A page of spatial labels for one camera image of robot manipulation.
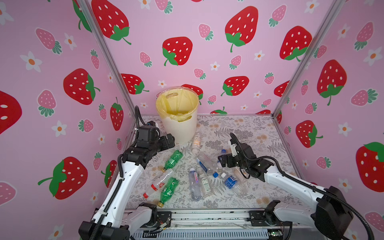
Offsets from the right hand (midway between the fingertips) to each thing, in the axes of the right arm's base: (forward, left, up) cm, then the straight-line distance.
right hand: (223, 155), depth 83 cm
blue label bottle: (+9, -1, -11) cm, 15 cm away
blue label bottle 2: (-12, -5, -8) cm, 15 cm away
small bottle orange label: (+15, +17, -8) cm, 24 cm away
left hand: (-1, +30, +13) cm, 33 cm away
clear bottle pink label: (-14, +15, -9) cm, 23 cm away
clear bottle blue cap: (0, +8, -12) cm, 14 cm away
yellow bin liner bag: (+35, +33, +7) cm, 49 cm away
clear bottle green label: (-13, +9, -8) cm, 18 cm away
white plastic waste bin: (+19, +27, -5) cm, 34 cm away
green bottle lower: (-21, +28, -7) cm, 36 cm away
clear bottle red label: (-17, +35, -8) cm, 39 cm away
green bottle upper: (0, +29, -6) cm, 29 cm away
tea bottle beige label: (-13, -8, +4) cm, 15 cm away
